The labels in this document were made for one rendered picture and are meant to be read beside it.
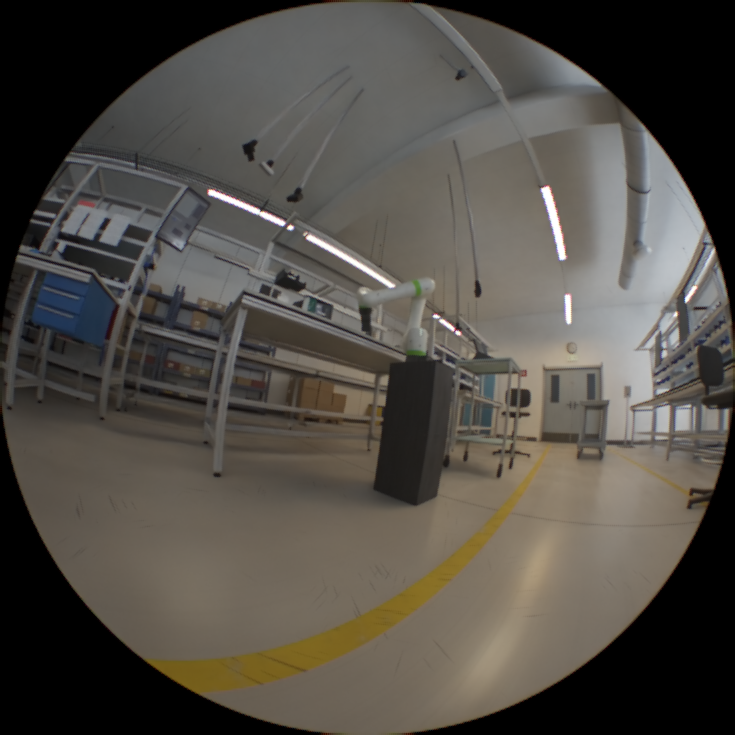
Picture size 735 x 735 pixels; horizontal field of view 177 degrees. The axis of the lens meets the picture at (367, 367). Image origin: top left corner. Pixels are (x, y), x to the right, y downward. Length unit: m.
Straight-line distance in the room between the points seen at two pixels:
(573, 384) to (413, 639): 7.16
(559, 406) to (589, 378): 1.19
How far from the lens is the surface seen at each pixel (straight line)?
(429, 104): 3.43
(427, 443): 1.28
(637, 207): 4.16
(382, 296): 1.55
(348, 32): 3.35
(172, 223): 2.23
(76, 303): 1.72
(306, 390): 5.08
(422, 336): 1.50
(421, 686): 0.57
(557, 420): 7.33
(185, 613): 0.65
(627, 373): 7.66
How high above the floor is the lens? 0.51
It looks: 10 degrees up
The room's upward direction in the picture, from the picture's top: 8 degrees clockwise
